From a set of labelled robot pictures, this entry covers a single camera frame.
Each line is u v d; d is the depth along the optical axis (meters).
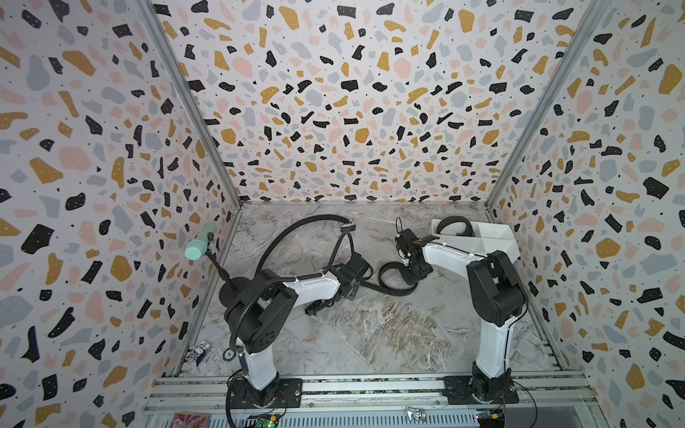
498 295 0.52
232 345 0.42
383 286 0.94
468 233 1.06
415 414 0.70
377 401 0.73
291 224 1.12
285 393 0.73
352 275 0.73
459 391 0.74
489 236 1.09
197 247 0.65
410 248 0.75
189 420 0.68
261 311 0.47
